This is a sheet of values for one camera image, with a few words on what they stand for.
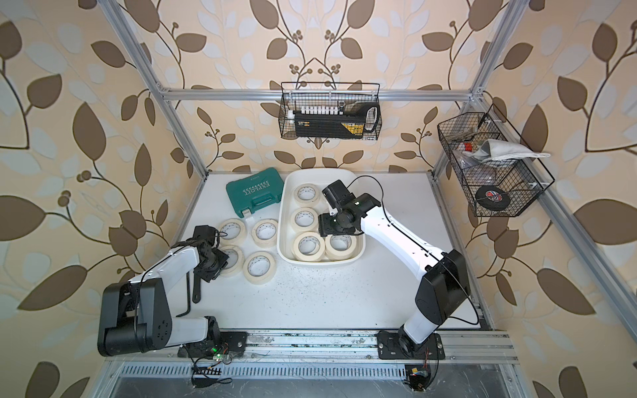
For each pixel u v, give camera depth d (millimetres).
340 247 932
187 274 598
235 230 996
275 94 896
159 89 903
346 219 560
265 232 994
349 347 753
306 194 1114
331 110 825
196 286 860
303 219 1037
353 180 725
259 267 912
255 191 1083
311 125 840
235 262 890
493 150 637
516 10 704
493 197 722
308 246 937
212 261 737
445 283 426
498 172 722
